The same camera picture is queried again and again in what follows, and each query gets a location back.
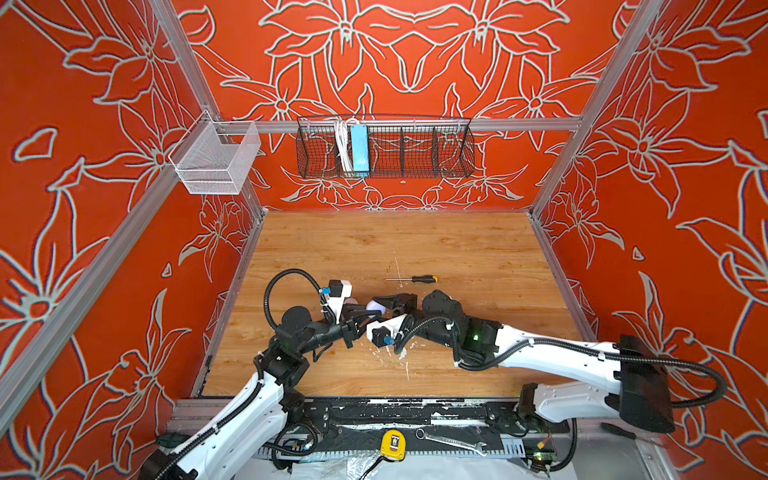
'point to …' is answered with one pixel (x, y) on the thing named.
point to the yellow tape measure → (393, 445)
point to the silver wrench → (422, 434)
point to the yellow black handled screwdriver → (418, 279)
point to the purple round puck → (373, 305)
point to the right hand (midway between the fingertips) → (371, 301)
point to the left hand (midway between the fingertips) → (377, 312)
